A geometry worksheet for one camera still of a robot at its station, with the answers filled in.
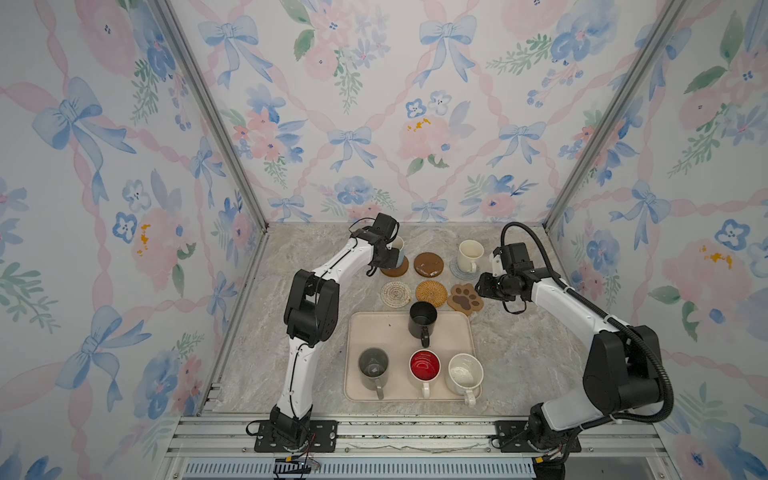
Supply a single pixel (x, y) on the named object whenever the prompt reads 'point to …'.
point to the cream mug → (468, 253)
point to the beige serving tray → (388, 331)
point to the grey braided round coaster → (455, 270)
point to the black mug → (422, 321)
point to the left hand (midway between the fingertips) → (390, 257)
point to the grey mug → (373, 364)
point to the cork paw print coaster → (465, 299)
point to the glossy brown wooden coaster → (428, 264)
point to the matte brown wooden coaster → (396, 272)
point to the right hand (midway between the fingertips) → (482, 285)
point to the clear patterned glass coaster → (395, 295)
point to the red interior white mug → (425, 366)
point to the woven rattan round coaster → (432, 292)
